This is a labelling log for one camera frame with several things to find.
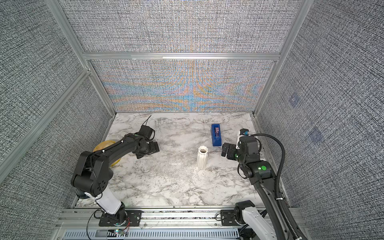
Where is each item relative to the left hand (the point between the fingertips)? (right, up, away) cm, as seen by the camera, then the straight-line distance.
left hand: (155, 150), depth 93 cm
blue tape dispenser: (+39, +6, +4) cm, 40 cm away
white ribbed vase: (+29, -2, -13) cm, 31 cm away
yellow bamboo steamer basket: (-34, +3, +2) cm, 34 cm away
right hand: (+43, +6, -19) cm, 47 cm away
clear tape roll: (+39, +12, +8) cm, 42 cm away
